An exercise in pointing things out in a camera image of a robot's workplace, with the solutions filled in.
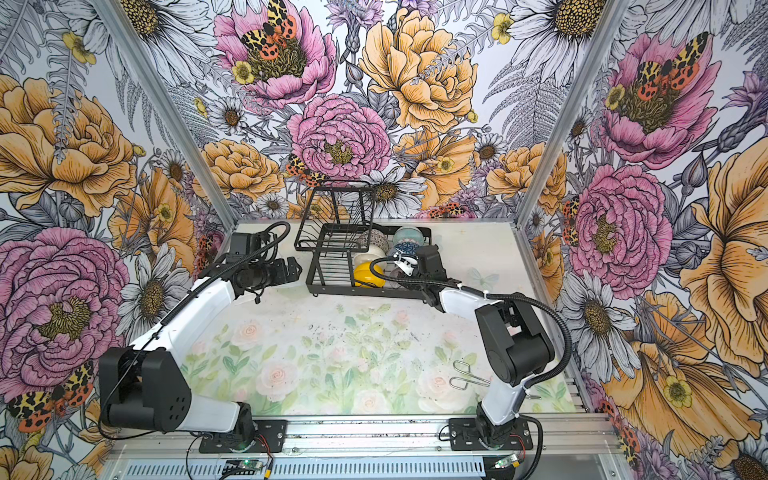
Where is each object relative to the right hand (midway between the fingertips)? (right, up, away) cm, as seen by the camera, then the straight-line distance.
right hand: (412, 265), depth 96 cm
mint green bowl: (0, +11, +15) cm, 18 cm away
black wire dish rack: (-26, +17, +12) cm, 34 cm away
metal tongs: (+14, -28, -11) cm, 33 cm away
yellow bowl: (-16, -4, +2) cm, 16 cm away
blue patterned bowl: (0, +6, +12) cm, 13 cm away
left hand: (-37, -4, -9) cm, 38 cm away
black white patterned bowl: (-12, +9, +14) cm, 21 cm away
